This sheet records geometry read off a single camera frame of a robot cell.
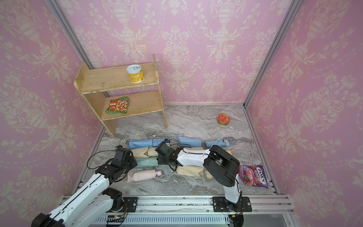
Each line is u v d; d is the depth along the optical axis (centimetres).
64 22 75
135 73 69
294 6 69
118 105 90
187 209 73
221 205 73
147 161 85
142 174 80
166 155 68
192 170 81
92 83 73
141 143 92
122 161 65
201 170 81
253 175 80
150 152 90
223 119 106
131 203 75
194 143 94
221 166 52
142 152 89
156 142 94
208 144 92
